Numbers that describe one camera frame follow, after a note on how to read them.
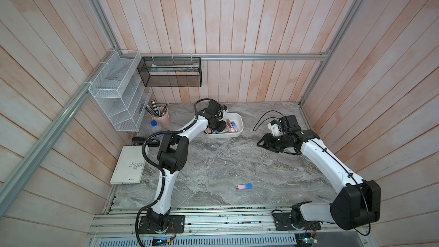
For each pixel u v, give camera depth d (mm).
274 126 777
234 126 1070
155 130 931
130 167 887
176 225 731
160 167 590
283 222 730
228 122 1083
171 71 1013
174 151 590
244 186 837
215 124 858
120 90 689
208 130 828
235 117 1100
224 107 923
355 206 400
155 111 1034
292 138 591
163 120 1015
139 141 962
